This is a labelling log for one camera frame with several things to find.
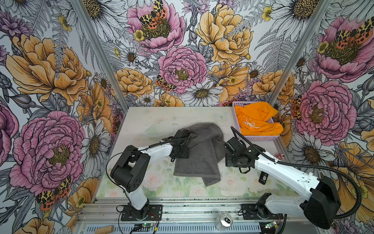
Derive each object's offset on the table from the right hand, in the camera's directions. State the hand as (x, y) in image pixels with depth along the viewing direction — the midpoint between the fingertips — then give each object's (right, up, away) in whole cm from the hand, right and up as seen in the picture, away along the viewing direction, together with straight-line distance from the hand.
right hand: (233, 166), depth 80 cm
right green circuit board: (+16, -26, -9) cm, 31 cm away
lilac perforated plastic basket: (+18, +13, +19) cm, 29 cm away
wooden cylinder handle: (-62, -25, -13) cm, 68 cm away
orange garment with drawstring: (+24, +28, +32) cm, 49 cm away
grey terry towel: (-13, +4, +14) cm, 19 cm away
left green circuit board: (-44, -25, -10) cm, 51 cm away
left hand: (-28, +1, +12) cm, 31 cm away
